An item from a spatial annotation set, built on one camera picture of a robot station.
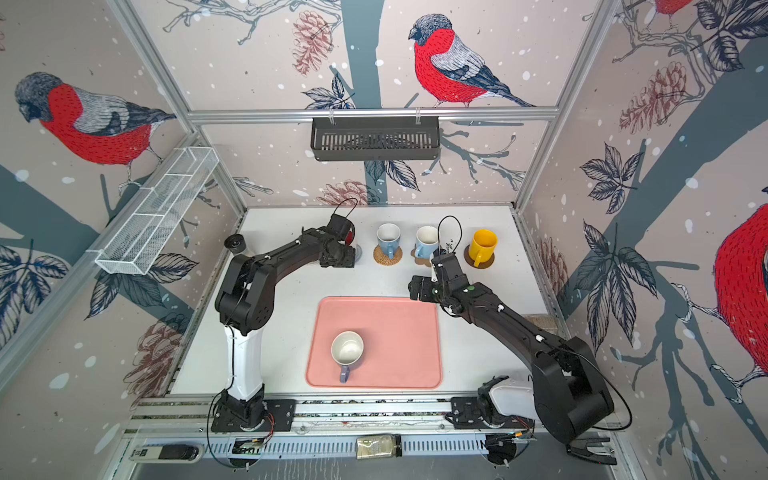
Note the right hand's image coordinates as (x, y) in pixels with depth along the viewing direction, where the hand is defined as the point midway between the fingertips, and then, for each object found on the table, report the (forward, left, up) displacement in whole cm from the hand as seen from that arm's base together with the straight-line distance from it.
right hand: (420, 284), depth 87 cm
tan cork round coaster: (+15, +12, -8) cm, 21 cm away
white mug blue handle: (+21, +11, -3) cm, 24 cm away
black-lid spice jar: (+12, +60, +3) cm, 61 cm away
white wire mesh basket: (+6, +71, +23) cm, 75 cm away
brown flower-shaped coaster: (+15, -1, -9) cm, 17 cm away
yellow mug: (+15, -21, 0) cm, 26 cm away
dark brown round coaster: (+11, -17, -3) cm, 20 cm away
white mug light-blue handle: (+17, -3, 0) cm, 17 cm away
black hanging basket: (+50, +17, +19) cm, 55 cm away
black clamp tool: (-37, -36, -8) cm, 53 cm away
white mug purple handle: (-17, +21, -8) cm, 28 cm away
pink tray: (-12, +6, -10) cm, 17 cm away
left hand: (+13, +24, -4) cm, 27 cm away
